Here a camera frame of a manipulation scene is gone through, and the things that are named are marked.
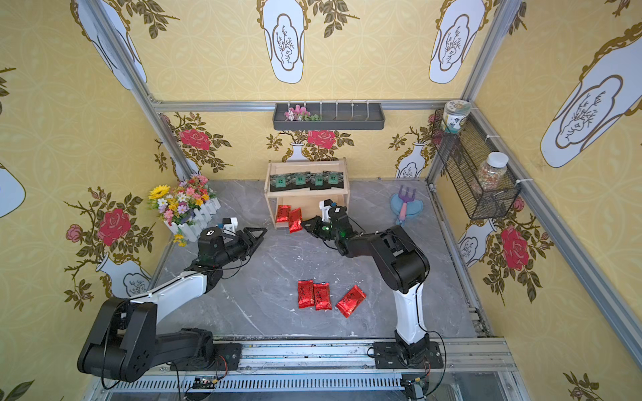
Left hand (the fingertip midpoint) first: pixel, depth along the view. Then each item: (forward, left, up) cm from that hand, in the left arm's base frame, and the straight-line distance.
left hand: (259, 231), depth 87 cm
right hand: (+8, -17, -4) cm, 19 cm away
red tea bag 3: (-20, -16, -11) cm, 28 cm away
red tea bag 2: (+15, -6, -10) cm, 19 cm away
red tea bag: (+7, -12, -4) cm, 15 cm away
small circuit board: (-41, +14, -17) cm, 47 cm away
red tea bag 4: (-19, -21, -11) cm, 31 cm away
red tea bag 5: (-21, -31, -12) cm, 40 cm away
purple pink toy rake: (+23, -60, -13) cm, 66 cm away
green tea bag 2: (+17, -7, +7) cm, 20 cm away
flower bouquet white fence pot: (+10, +28, +1) cm, 29 cm away
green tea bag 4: (+17, -28, +8) cm, 33 cm away
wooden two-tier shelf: (+21, -16, -10) cm, 28 cm away
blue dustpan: (+20, -64, -14) cm, 68 cm away
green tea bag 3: (+17, -14, +7) cm, 24 cm away
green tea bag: (+17, -20, +7) cm, 27 cm away
